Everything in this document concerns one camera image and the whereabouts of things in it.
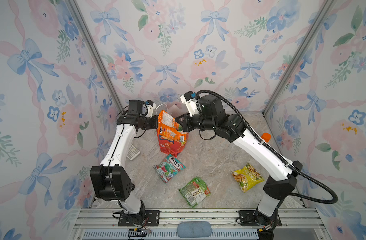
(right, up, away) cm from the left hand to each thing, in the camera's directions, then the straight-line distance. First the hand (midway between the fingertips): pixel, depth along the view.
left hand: (161, 121), depth 82 cm
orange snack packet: (+5, -4, -13) cm, 15 cm away
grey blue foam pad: (+17, -51, -13) cm, 55 cm away
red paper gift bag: (+4, -15, +6) cm, 16 cm away
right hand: (+9, 0, -18) cm, 20 cm away
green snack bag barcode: (+19, -39, 0) cm, 43 cm away
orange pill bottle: (+64, -9, +13) cm, 66 cm away
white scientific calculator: (-21, -20, +14) cm, 32 cm away
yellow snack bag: (+47, -31, +2) cm, 57 cm away
